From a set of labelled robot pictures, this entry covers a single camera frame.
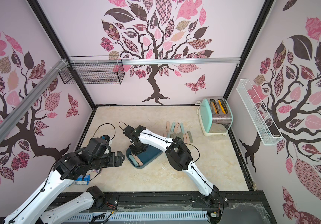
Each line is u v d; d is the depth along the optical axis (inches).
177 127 41.9
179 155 22.2
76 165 17.2
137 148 30.9
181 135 39.5
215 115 36.5
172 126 41.9
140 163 34.1
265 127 29.2
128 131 29.2
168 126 42.2
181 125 42.0
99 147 20.0
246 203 28.7
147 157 35.1
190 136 39.5
